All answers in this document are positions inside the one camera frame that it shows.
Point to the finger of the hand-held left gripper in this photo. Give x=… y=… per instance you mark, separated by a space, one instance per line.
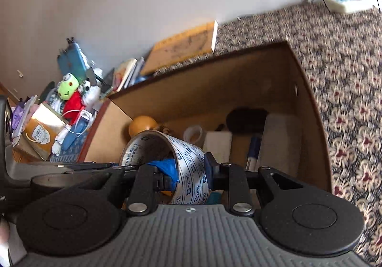
x=89 y=166

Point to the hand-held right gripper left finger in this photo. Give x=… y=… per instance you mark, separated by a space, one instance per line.
x=167 y=171

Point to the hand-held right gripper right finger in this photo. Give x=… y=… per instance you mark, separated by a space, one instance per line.
x=210 y=171

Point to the patterned round cup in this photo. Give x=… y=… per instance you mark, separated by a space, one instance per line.
x=191 y=159

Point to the blue white marker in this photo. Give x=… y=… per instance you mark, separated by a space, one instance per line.
x=253 y=150

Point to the clear plastic case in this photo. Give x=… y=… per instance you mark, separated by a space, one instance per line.
x=280 y=141

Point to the brown cardboard box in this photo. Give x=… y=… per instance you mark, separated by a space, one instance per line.
x=209 y=81

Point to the person's left hand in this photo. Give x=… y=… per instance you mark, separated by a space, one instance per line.
x=3 y=237

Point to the clear tape roll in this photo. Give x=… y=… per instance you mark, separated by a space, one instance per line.
x=200 y=135

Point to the brown pinecone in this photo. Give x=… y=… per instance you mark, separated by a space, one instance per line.
x=164 y=129

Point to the orange dried gourd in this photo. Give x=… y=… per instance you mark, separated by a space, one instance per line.
x=143 y=125

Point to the purple plastic toy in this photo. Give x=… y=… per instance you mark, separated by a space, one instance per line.
x=18 y=117

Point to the black pouch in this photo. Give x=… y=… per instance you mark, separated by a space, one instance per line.
x=244 y=120

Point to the white plush toy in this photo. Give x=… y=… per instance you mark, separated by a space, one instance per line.
x=91 y=93

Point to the green headed red toy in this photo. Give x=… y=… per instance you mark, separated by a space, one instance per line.
x=67 y=89

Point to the thin book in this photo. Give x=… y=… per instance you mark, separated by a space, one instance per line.
x=125 y=74

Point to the blue plastic object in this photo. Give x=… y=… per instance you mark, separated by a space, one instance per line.
x=73 y=60

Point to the flat cardboard sheet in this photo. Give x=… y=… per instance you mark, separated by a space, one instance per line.
x=179 y=46

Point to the white power strip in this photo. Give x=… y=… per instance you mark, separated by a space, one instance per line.
x=340 y=4

